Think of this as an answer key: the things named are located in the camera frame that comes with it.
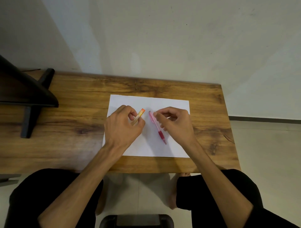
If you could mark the white paper sheet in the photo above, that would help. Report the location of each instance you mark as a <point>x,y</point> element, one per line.
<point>150,101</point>

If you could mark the person's foot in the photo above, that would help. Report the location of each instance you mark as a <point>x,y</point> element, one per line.
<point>101,204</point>
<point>173,199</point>

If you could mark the person's right forearm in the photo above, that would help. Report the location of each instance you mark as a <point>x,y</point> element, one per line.
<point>216,178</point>

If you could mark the orange pen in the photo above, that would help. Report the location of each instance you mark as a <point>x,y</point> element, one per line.
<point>141,113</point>

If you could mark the black stool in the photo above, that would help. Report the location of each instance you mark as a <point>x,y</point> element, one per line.
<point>110,222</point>

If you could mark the black right shirt sleeve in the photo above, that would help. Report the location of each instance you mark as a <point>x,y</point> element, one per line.
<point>270,220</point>

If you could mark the person's left foot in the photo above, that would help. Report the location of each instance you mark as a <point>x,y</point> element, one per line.
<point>101,204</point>

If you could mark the dark skirting board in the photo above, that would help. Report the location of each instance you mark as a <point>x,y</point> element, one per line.
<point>265,119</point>

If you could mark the grey metal bar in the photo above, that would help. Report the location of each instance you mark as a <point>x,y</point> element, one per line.
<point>8,179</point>

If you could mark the person's left hand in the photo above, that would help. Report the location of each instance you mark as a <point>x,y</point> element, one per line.
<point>122,131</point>

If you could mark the black flat screen television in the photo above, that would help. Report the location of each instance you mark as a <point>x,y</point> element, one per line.
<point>18,87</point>

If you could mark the person's left forearm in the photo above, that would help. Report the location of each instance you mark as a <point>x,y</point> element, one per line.
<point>77,188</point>

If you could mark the black television stand leg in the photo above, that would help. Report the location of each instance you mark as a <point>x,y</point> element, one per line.
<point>27,122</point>

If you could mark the person's right hand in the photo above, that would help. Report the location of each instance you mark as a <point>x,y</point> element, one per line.
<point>178,124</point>

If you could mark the person's trouser leg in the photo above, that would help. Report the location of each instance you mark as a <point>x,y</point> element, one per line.
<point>195,195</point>
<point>35,188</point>

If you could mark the pink mechanical pencil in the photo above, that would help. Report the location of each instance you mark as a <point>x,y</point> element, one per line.
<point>160,135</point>

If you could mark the person's right foot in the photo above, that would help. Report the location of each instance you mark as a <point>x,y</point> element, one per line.
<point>173,199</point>

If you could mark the person's right trouser leg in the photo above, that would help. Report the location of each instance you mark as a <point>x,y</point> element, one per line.
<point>195,195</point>

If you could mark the person's left trouser leg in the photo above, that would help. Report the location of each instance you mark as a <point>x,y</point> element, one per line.
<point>35,188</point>

